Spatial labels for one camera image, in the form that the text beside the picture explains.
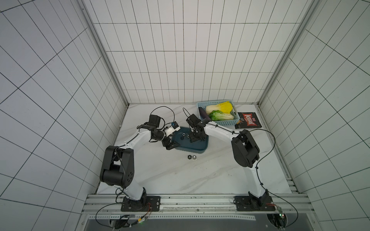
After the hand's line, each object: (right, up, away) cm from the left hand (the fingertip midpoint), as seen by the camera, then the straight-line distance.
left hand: (173, 140), depth 87 cm
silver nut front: (+9, +3, 0) cm, 9 cm away
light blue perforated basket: (+44, +14, +16) cm, 49 cm away
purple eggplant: (+21, +17, +21) cm, 34 cm away
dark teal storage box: (+8, -4, +3) cm, 10 cm away
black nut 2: (+5, 0, +11) cm, 13 cm away
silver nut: (+13, -11, +3) cm, 17 cm away
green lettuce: (+31, +16, +14) cm, 37 cm away
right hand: (+10, 0, +10) cm, 14 cm away
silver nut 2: (+6, +2, +13) cm, 14 cm away
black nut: (+10, -11, +3) cm, 15 cm away
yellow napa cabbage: (+38, +22, +19) cm, 48 cm away
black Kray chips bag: (+58, +12, +23) cm, 63 cm away
